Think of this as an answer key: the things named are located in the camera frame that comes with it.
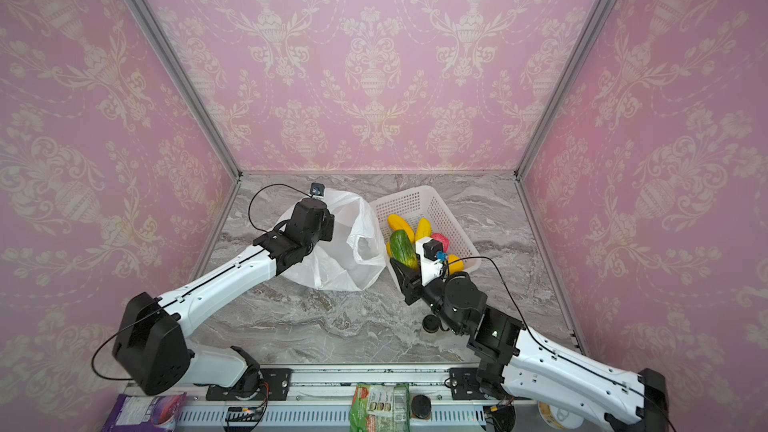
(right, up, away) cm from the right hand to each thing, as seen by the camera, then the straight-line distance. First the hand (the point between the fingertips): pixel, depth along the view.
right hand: (401, 257), depth 67 cm
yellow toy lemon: (+8, +3, +31) cm, 33 cm away
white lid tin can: (+35, -35, -2) cm, 49 cm away
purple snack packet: (-59, -36, +2) cm, 69 cm away
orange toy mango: (+1, +5, +33) cm, 33 cm away
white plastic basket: (+7, +12, +39) cm, 41 cm away
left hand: (-21, +9, +17) cm, 28 cm away
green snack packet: (-5, -36, +3) cm, 36 cm away
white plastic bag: (-12, -2, +13) cm, 17 cm away
